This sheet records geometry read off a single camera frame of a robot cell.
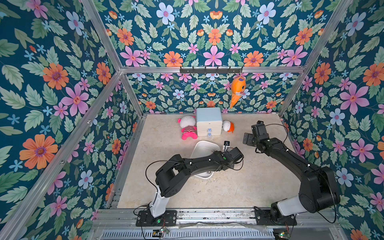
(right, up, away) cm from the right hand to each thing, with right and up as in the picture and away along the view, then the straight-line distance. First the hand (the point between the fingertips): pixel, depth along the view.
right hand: (252, 137), depth 90 cm
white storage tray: (-31, -8, +8) cm, 33 cm away
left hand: (-14, -14, -2) cm, 20 cm away
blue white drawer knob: (-26, +4, +10) cm, 28 cm away
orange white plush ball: (-13, +7, +15) cm, 21 cm away
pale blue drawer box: (-27, +10, +5) cm, 29 cm away
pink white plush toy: (-40, +5, +11) cm, 42 cm away
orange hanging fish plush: (-8, +32, +3) cm, 33 cm away
